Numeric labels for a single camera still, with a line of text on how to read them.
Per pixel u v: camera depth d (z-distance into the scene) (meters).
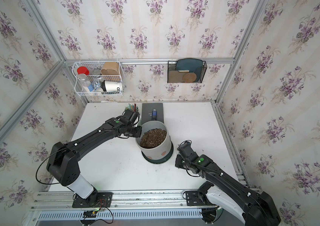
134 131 0.75
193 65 0.93
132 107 0.98
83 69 0.93
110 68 0.88
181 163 0.70
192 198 0.73
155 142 0.83
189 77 0.98
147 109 1.05
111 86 0.92
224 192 0.49
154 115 1.02
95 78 0.93
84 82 0.90
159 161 0.84
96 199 0.71
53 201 0.75
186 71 0.94
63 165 0.43
